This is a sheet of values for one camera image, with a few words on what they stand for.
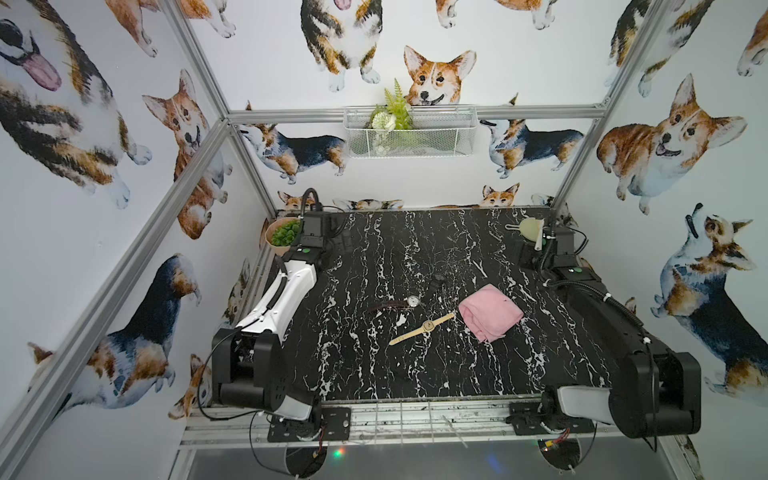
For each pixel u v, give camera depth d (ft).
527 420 2.40
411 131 2.87
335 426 2.42
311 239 2.15
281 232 3.16
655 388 1.37
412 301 3.12
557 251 2.10
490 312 3.02
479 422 2.46
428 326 2.95
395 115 2.68
